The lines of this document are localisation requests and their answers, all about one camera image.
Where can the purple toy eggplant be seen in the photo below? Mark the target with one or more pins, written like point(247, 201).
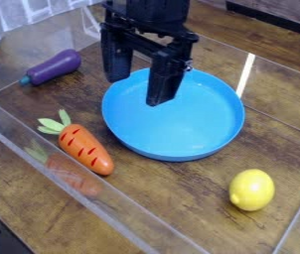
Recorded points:
point(62, 64)

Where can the blue round tray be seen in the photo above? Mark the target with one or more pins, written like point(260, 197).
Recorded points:
point(181, 130)

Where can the white patterned curtain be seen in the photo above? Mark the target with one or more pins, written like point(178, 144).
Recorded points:
point(24, 12)

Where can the yellow toy lemon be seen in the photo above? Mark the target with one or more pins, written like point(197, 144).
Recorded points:
point(251, 190)

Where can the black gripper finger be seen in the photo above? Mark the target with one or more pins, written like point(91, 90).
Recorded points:
point(117, 56)
point(166, 74)

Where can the dark wooden board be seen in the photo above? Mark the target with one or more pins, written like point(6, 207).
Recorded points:
point(263, 16)

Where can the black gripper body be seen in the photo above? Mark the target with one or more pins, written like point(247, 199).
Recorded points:
point(148, 26)

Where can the orange toy carrot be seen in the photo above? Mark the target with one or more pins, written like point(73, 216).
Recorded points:
point(79, 143)

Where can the clear acrylic barrier wall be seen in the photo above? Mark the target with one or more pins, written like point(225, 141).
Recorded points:
point(152, 207)

